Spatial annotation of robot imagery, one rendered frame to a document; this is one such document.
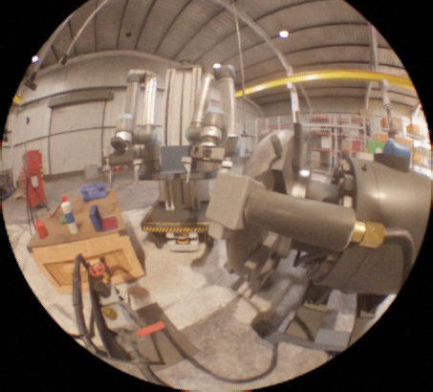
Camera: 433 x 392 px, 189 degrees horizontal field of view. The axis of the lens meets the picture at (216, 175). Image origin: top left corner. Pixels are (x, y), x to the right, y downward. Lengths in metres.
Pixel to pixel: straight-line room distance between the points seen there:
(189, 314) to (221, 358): 0.34
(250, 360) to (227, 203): 0.84
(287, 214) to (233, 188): 0.11
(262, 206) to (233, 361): 0.82
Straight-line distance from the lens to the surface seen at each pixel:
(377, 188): 0.48
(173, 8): 8.61
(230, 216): 0.25
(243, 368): 0.89
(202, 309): 0.94
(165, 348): 0.90
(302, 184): 0.50
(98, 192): 1.49
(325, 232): 0.22
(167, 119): 1.24
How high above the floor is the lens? 0.88
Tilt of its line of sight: 11 degrees down
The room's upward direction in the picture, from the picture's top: straight up
